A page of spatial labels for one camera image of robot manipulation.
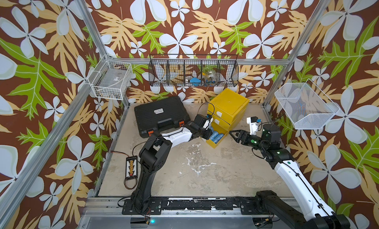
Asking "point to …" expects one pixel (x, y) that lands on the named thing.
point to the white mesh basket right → (307, 107)
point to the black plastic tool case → (161, 114)
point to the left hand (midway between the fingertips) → (211, 130)
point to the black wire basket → (194, 70)
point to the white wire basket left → (111, 79)
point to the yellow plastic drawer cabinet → (227, 108)
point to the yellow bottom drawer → (220, 130)
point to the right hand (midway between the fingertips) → (232, 132)
